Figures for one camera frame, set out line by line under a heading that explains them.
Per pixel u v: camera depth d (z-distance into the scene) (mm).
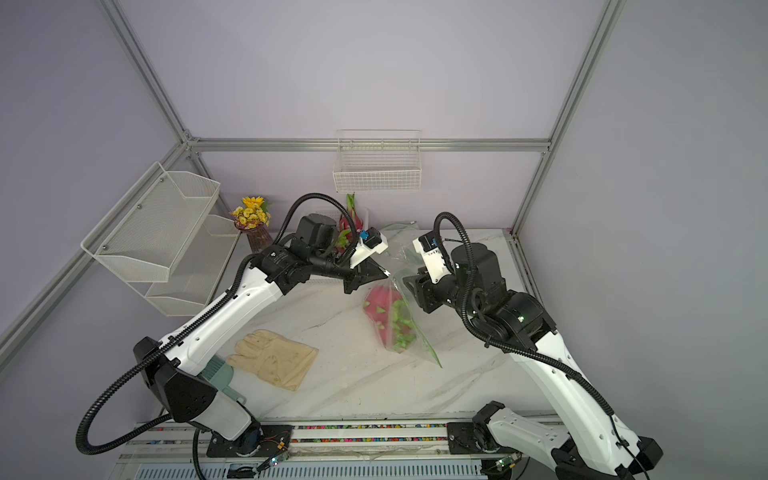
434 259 526
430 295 537
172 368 404
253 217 927
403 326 709
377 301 784
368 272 614
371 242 572
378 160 1042
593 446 367
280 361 865
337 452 731
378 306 757
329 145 1938
